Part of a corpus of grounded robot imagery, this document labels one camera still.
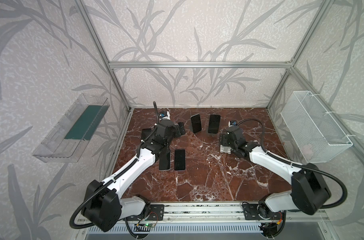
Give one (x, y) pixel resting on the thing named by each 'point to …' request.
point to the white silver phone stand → (225, 149)
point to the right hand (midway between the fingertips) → (226, 131)
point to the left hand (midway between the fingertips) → (179, 120)
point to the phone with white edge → (179, 159)
